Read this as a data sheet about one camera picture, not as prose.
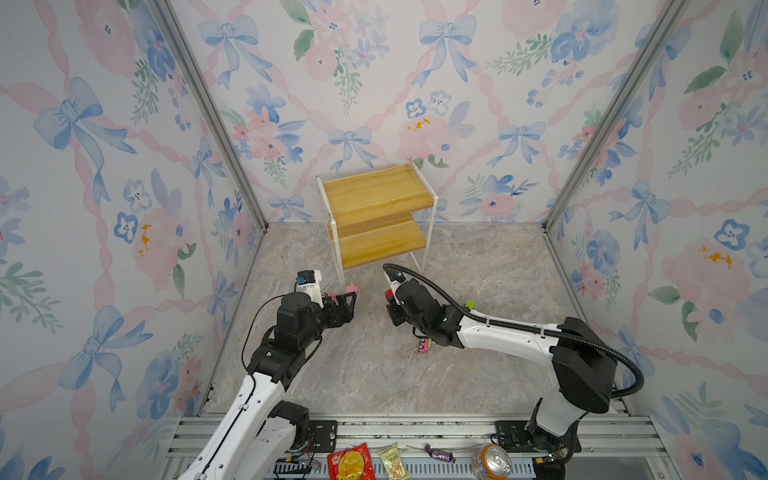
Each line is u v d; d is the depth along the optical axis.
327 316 0.66
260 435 0.59
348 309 0.69
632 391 0.45
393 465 0.69
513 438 0.73
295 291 0.65
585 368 0.44
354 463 0.70
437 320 0.63
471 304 0.96
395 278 0.70
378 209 0.79
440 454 0.72
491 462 0.62
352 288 1.00
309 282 0.65
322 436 0.74
